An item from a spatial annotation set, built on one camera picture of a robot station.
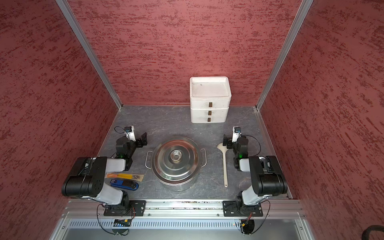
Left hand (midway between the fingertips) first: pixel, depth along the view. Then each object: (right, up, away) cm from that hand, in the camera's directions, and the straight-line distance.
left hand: (139, 135), depth 93 cm
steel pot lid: (+27, -10, -22) cm, 36 cm away
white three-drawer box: (+46, +23, 0) cm, 51 cm away
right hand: (+59, 0, +1) cm, 59 cm away
